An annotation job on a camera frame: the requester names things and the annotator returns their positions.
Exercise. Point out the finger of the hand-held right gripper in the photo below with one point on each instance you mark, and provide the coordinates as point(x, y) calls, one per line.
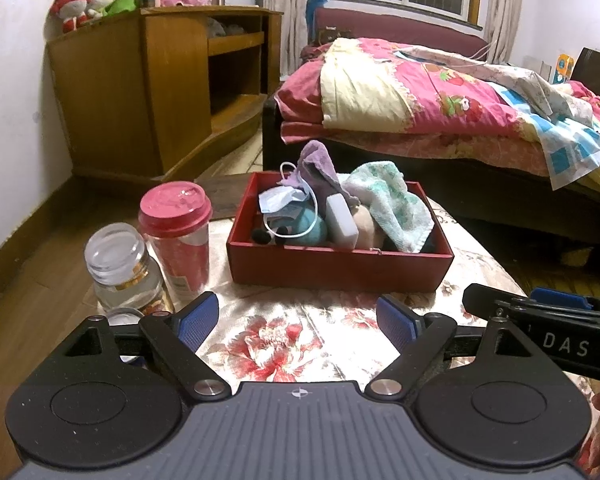
point(560, 299)
point(485, 300)

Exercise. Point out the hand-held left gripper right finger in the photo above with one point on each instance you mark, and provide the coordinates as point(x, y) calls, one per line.
point(397, 322)

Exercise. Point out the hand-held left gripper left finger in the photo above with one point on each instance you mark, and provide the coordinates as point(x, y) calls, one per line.
point(197, 317)

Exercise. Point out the red cardboard box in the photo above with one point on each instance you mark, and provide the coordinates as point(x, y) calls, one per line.
point(330, 267)

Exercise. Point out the beige plush toy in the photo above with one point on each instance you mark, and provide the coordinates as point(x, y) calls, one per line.
point(367, 225)

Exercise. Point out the white sponge block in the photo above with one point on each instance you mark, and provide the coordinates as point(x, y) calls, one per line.
point(342, 220)

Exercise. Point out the pink pig plush toy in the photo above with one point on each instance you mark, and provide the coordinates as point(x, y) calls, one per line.
point(305, 227)

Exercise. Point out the blue face mask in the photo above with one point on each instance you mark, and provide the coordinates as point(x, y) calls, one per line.
point(280, 200)

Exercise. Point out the purple cloth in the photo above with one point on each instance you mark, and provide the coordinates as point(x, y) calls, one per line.
point(320, 165)

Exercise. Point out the aluminium drink can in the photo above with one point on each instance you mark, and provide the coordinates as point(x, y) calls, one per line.
point(122, 317)

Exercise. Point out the clear glass jar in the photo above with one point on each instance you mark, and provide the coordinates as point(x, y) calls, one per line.
point(115, 250)

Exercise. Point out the pink lid plastic cup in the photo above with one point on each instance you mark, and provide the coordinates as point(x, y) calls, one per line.
point(175, 210)

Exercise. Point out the white blue patterned blanket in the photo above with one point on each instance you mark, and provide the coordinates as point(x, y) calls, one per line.
point(565, 145)

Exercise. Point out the pink strawberry quilt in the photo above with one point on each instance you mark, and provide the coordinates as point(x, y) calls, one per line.
point(430, 90)

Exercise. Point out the yellow blue carton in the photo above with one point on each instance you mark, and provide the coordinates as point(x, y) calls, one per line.
point(563, 67)

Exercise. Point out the wooden cabinet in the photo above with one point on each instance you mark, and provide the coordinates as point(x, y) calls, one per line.
point(105, 100)

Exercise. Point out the maroon upholstered backrest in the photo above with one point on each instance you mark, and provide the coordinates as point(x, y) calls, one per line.
point(405, 27)

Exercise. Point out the beige curtain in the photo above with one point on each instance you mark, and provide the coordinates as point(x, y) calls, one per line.
point(505, 10)
point(285, 10)

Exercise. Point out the grey cloth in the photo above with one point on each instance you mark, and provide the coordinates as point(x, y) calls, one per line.
point(222, 27)

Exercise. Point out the brown patterned bag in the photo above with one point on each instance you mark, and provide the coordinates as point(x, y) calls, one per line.
point(335, 35)

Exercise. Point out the green plush toy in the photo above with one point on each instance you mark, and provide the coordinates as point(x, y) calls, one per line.
point(122, 5)

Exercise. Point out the blue cloth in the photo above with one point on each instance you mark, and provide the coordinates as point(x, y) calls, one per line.
point(314, 10)

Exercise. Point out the red white plush doll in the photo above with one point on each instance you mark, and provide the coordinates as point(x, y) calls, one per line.
point(70, 7)

